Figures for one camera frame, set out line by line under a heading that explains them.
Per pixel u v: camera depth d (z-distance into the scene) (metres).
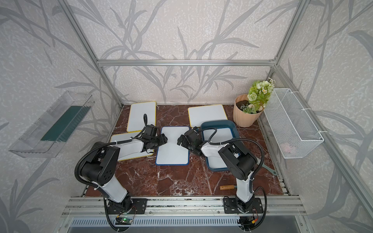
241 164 0.50
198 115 1.15
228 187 0.78
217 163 0.88
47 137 0.62
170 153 0.95
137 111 1.16
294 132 0.61
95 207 0.75
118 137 1.03
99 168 0.47
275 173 0.85
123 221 0.71
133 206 0.73
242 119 0.98
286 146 0.73
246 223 0.70
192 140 0.74
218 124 1.06
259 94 0.88
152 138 0.79
